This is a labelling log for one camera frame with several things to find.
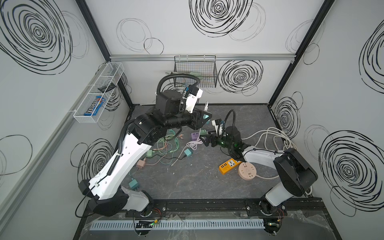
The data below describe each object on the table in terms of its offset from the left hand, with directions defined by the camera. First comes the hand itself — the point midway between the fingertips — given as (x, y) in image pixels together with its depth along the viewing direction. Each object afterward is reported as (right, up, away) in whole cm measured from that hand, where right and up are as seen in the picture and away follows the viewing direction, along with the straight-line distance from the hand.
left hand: (209, 115), depth 57 cm
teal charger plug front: (-39, -37, +23) cm, 58 cm away
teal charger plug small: (-10, -22, +35) cm, 42 cm away
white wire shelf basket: (-57, +13, +22) cm, 62 cm away
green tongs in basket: (-7, +27, +35) cm, 45 cm away
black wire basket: (+1, +33, +37) cm, 49 cm away
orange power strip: (+14, -29, +30) cm, 44 cm away
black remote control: (-52, +16, +24) cm, 59 cm away
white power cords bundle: (+47, -12, +46) cm, 67 cm away
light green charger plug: (0, -10, +39) cm, 40 cm away
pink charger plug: (-37, -28, +30) cm, 56 cm away
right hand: (-1, -10, +28) cm, 30 cm away
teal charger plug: (-34, -23, +35) cm, 54 cm away
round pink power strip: (+24, -31, +27) cm, 48 cm away
